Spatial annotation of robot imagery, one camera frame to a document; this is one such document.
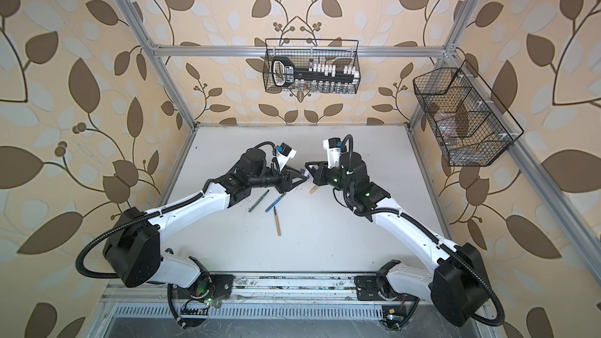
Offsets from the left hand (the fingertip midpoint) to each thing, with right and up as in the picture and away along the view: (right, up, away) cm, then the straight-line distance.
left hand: (303, 173), depth 76 cm
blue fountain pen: (-13, -15, +17) cm, 26 cm away
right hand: (+1, +2, -1) cm, 3 cm away
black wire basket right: (+53, +15, -3) cm, 55 cm away
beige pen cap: (+4, -9, +21) cm, 23 cm away
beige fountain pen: (-11, -21, +12) cm, 26 cm away
